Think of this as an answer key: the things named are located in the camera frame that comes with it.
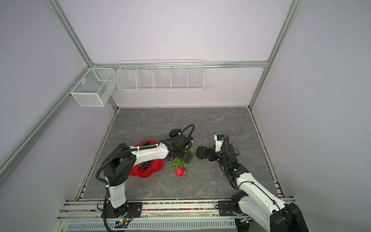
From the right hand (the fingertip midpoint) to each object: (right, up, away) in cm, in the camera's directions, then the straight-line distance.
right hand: (208, 145), depth 84 cm
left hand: (-13, -7, +8) cm, 17 cm away
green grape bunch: (-17, -12, +4) cm, 21 cm away
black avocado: (-3, -6, +8) cm, 10 cm away
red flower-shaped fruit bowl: (-32, -14, +5) cm, 35 cm away
